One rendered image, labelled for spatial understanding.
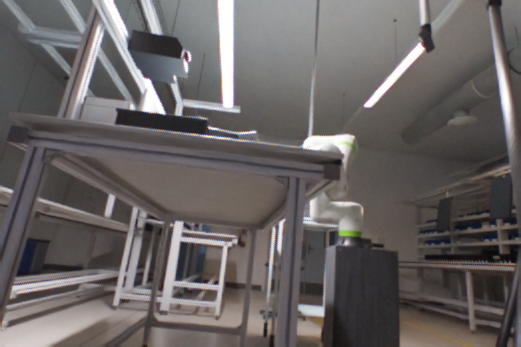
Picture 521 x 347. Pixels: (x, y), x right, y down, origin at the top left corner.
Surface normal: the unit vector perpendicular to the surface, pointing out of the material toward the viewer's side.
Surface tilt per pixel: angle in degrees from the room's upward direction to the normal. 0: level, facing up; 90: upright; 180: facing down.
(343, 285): 90
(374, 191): 90
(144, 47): 90
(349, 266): 90
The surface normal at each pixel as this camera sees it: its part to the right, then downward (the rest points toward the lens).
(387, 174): 0.09, -0.29
